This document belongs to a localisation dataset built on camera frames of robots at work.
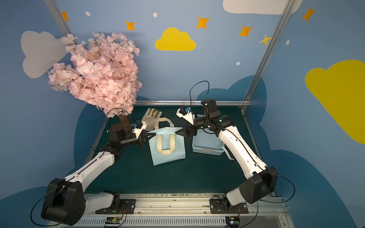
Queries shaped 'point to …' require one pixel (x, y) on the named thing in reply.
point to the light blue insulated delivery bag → (166, 146)
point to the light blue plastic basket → (206, 141)
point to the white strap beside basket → (226, 152)
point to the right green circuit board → (232, 221)
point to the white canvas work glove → (152, 118)
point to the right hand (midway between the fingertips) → (182, 122)
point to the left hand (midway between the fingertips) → (155, 131)
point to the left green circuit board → (113, 220)
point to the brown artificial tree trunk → (125, 120)
